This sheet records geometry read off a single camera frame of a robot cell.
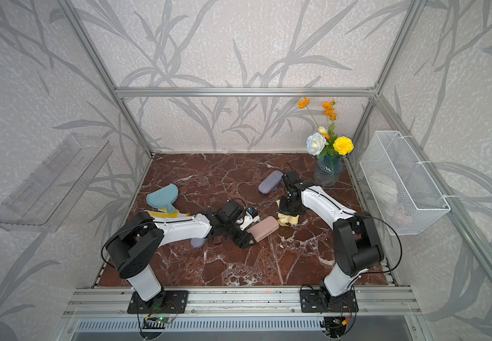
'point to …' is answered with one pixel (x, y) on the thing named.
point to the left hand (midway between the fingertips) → (251, 239)
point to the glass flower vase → (328, 170)
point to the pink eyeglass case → (264, 227)
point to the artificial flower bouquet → (325, 142)
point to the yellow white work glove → (162, 213)
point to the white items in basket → (384, 190)
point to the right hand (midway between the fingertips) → (284, 209)
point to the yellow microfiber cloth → (284, 218)
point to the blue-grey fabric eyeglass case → (198, 243)
